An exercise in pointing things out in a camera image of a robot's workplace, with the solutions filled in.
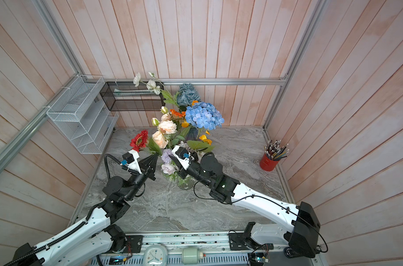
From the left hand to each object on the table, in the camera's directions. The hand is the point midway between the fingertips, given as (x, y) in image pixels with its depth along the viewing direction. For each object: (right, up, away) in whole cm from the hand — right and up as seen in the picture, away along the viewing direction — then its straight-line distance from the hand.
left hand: (159, 155), depth 69 cm
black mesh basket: (-30, +36, +36) cm, 59 cm away
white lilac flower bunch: (+5, -4, -2) cm, 7 cm away
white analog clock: (-1, -42, 0) cm, 42 cm away
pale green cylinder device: (+14, -39, -5) cm, 42 cm away
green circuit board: (+44, -45, +1) cm, 63 cm away
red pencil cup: (+56, -7, +23) cm, 61 cm away
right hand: (+6, +1, -4) cm, 8 cm away
